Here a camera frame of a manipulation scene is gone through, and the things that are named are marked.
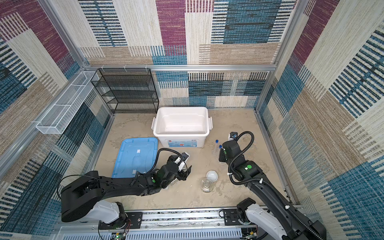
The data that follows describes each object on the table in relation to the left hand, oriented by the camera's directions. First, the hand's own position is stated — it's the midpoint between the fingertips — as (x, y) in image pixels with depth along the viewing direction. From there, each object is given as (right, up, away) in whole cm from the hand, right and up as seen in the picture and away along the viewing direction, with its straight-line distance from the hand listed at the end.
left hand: (185, 159), depth 82 cm
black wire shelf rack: (-44, +43, +27) cm, 67 cm away
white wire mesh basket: (-59, +21, -12) cm, 64 cm away
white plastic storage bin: (-2, +17, +26) cm, 31 cm away
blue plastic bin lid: (-32, 0, +14) cm, 35 cm away
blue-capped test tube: (+18, +7, +5) cm, 20 cm away
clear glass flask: (+11, -13, -4) cm, 17 cm away
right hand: (+21, +5, -3) cm, 22 cm away
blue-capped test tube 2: (+19, +7, -1) cm, 20 cm away
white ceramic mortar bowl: (+15, -10, +3) cm, 18 cm away
